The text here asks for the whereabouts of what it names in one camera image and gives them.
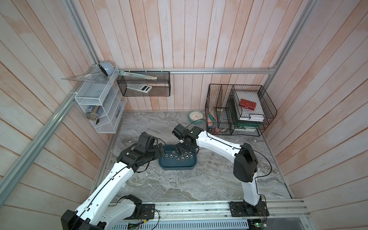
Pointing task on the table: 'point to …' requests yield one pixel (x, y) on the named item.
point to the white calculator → (141, 87)
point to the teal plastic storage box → (173, 160)
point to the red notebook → (248, 104)
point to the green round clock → (195, 117)
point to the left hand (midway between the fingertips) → (158, 153)
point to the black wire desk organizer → (216, 107)
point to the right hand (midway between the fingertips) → (184, 148)
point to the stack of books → (245, 124)
